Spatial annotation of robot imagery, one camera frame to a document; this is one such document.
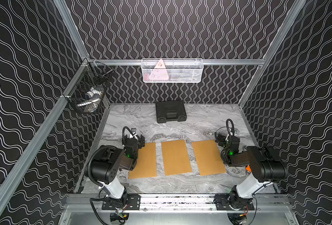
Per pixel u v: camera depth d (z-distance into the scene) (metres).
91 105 0.74
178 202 0.76
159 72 0.90
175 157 0.92
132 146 0.72
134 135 0.80
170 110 1.10
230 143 0.73
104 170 0.46
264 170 0.47
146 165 0.93
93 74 0.99
